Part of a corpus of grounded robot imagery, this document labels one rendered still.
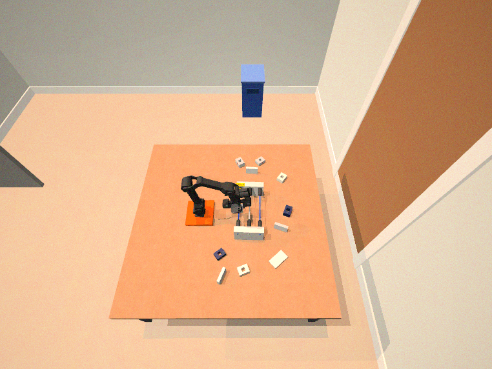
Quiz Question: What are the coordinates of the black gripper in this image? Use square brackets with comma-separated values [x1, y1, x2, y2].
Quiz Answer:
[222, 197, 251, 209]

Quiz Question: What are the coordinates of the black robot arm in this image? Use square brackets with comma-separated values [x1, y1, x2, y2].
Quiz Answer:
[181, 175, 250, 217]

